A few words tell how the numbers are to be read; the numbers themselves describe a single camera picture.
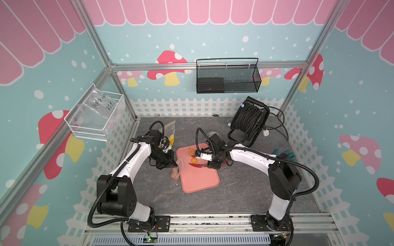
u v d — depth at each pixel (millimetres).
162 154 718
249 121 895
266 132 1063
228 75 967
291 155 966
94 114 712
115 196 431
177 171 814
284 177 472
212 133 1067
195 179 882
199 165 875
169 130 990
